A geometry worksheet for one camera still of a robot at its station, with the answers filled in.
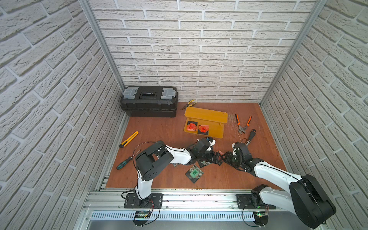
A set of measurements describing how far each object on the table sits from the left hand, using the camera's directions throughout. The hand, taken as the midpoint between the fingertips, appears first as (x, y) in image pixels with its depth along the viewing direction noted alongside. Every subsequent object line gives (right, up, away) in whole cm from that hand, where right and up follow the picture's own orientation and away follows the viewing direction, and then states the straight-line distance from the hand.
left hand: (220, 157), depth 85 cm
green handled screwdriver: (-60, -4, -1) cm, 60 cm away
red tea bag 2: (+1, +2, +7) cm, 7 cm away
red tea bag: (-17, +18, +18) cm, 31 cm away
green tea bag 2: (-28, -5, 0) cm, 28 cm away
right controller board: (+17, -26, -16) cm, 34 cm away
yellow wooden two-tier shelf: (-2, +23, +7) cm, 24 cm away
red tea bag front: (-9, +15, +17) cm, 25 cm away
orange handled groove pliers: (+19, +16, +18) cm, 31 cm away
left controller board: (-44, -27, -14) cm, 53 cm away
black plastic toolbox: (-46, +36, +12) cm, 60 cm away
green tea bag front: (-16, -9, -2) cm, 19 cm away
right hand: (+3, -1, +4) cm, 5 cm away
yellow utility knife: (-63, +8, +9) cm, 64 cm away
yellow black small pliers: (-20, +35, +33) cm, 52 cm away
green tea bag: (-9, -4, +2) cm, 10 cm away
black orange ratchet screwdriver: (+26, +13, +14) cm, 32 cm away
